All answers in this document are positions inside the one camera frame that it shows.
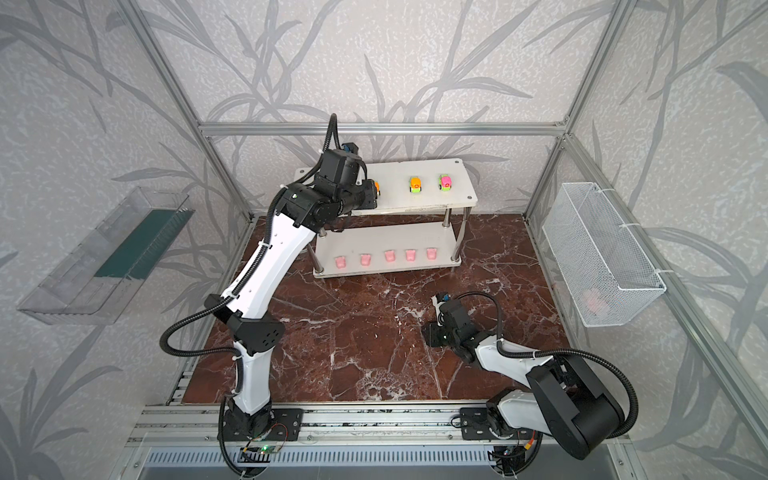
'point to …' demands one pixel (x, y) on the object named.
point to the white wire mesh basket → (606, 274)
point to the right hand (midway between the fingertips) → (427, 319)
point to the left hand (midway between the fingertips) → (378, 180)
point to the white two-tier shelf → (418, 222)
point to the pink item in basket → (596, 304)
